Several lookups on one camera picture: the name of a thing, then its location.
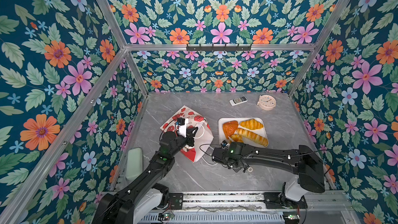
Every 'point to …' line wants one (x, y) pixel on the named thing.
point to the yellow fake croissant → (251, 124)
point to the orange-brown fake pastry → (229, 128)
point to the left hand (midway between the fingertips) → (198, 125)
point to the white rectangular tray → (222, 138)
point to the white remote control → (238, 100)
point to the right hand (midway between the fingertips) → (240, 160)
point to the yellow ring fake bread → (236, 138)
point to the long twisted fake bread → (253, 137)
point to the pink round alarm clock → (266, 102)
